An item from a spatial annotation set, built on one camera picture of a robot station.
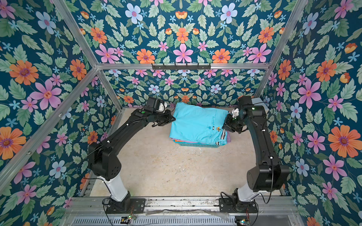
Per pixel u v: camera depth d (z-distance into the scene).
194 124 0.82
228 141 0.74
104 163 0.46
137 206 0.73
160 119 0.72
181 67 0.93
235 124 0.64
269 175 0.41
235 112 0.73
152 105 0.66
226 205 0.74
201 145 0.84
